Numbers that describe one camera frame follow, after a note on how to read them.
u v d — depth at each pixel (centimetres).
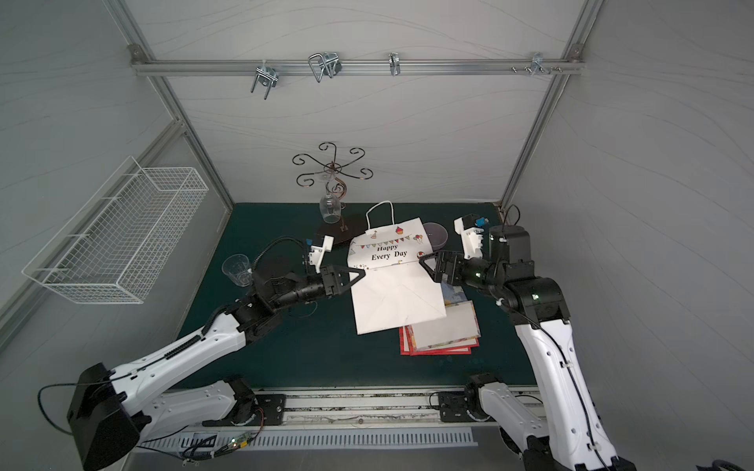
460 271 56
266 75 78
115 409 38
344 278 64
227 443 70
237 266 97
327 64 77
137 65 76
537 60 76
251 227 111
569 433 36
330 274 60
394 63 79
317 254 64
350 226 111
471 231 57
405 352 83
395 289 66
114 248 68
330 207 94
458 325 83
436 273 56
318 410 75
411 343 82
